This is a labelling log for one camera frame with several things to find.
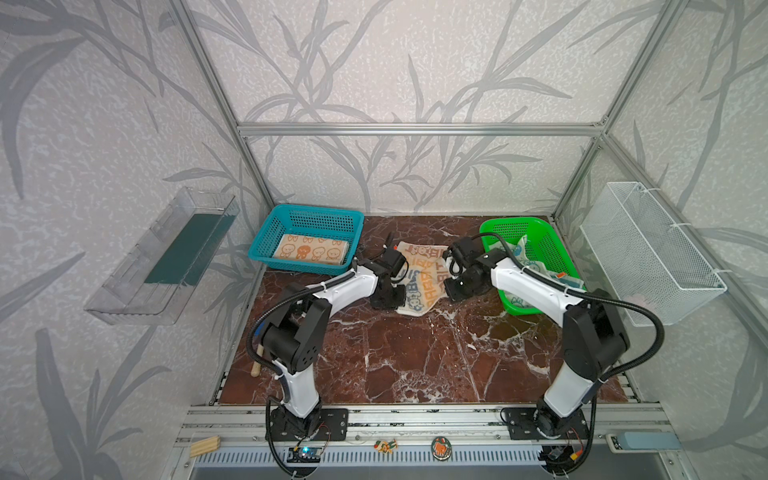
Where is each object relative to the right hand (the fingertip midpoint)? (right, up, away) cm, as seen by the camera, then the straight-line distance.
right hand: (450, 285), depth 90 cm
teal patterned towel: (+29, +6, +13) cm, 32 cm away
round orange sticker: (-5, -36, -19) cm, 41 cm away
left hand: (-15, -3, +2) cm, 15 cm away
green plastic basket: (+34, +13, +20) cm, 41 cm away
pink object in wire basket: (+43, -1, -18) cm, 47 cm away
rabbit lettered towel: (-7, -1, +10) cm, 13 cm away
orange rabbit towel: (-48, +10, +18) cm, 52 cm away
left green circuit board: (-39, -39, -18) cm, 58 cm away
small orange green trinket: (-19, -36, -19) cm, 45 cm away
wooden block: (-62, -36, -19) cm, 74 cm away
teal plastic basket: (-37, +20, +22) cm, 48 cm away
